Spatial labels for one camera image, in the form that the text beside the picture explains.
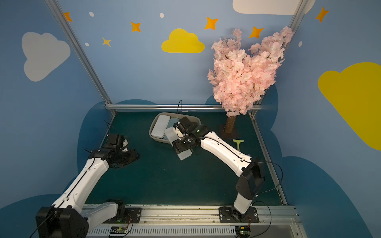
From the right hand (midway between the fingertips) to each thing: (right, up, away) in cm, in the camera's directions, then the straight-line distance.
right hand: (181, 145), depth 80 cm
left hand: (-26, -6, +2) cm, 27 cm away
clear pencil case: (-5, +4, 0) cm, 6 cm away
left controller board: (-31, -41, -8) cm, 52 cm away
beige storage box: (-8, +19, +32) cm, 38 cm away
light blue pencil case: (-10, +14, +31) cm, 35 cm away
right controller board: (+32, -42, -7) cm, 53 cm away
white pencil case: (-18, +10, +28) cm, 34 cm away
